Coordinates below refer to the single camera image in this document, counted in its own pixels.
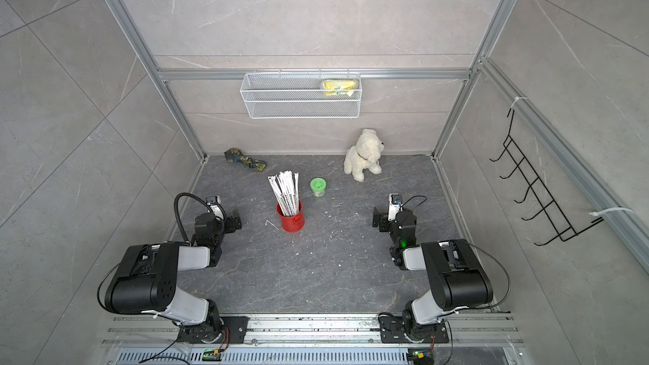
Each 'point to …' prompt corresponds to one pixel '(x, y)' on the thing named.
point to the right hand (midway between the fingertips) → (389, 206)
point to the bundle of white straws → (286, 187)
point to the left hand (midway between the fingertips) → (224, 208)
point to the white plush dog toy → (364, 155)
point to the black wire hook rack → (555, 215)
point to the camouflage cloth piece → (235, 155)
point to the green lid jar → (318, 187)
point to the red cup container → (294, 223)
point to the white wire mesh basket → (298, 95)
